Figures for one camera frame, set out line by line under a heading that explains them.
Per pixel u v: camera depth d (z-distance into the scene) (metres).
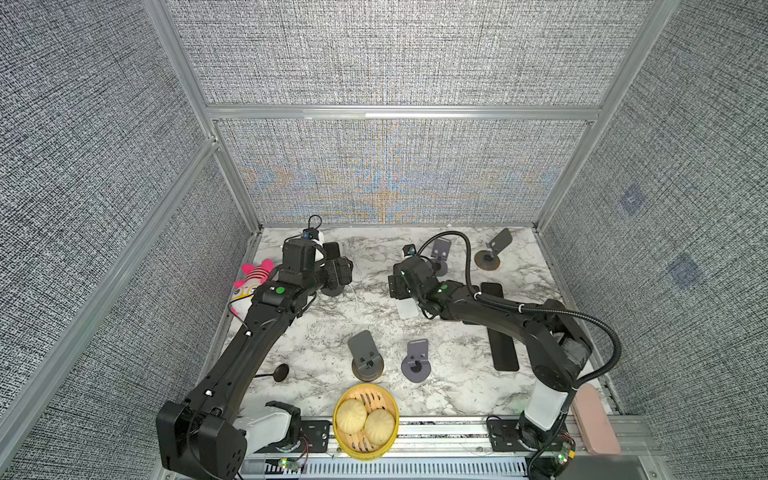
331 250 0.97
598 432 0.73
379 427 0.69
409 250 0.78
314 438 0.74
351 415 0.71
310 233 0.68
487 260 1.08
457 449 0.73
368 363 0.80
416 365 0.82
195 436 0.37
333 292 1.01
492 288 1.01
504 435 0.73
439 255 1.04
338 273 0.70
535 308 0.51
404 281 0.71
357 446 0.70
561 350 0.48
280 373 0.83
